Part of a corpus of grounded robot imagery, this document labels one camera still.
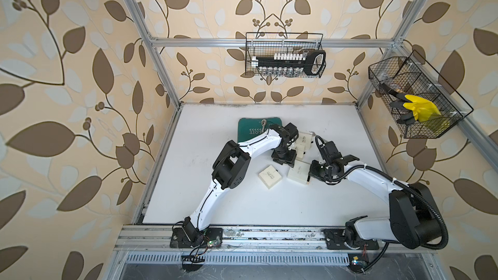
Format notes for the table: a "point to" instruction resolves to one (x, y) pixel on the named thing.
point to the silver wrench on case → (263, 123)
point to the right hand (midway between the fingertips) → (310, 173)
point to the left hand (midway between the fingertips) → (286, 161)
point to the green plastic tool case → (249, 128)
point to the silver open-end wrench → (313, 133)
